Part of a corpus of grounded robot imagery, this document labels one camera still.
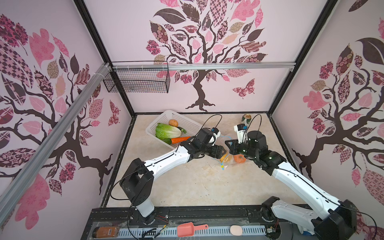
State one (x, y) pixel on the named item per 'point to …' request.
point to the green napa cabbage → (166, 132)
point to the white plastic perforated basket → (188, 127)
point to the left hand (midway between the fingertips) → (220, 152)
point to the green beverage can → (247, 118)
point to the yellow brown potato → (223, 157)
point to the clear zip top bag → (228, 159)
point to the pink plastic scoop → (187, 229)
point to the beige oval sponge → (236, 230)
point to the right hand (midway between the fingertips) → (226, 140)
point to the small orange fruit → (173, 122)
